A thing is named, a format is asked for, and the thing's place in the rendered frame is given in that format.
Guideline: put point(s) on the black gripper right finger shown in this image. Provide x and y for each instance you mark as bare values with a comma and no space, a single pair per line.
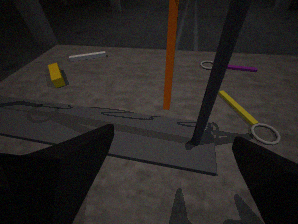
271,179

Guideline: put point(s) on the grey flat bar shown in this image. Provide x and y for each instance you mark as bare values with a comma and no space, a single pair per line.
87,56

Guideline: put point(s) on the yellow rectangular block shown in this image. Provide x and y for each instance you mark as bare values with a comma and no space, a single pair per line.
56,75

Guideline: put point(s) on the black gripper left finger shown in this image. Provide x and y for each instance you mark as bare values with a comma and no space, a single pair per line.
48,186

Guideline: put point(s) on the grey loop with yellow handle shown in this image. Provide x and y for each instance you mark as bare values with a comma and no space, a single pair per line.
253,122

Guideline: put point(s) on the orange handle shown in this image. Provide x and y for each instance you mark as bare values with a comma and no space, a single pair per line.
170,52

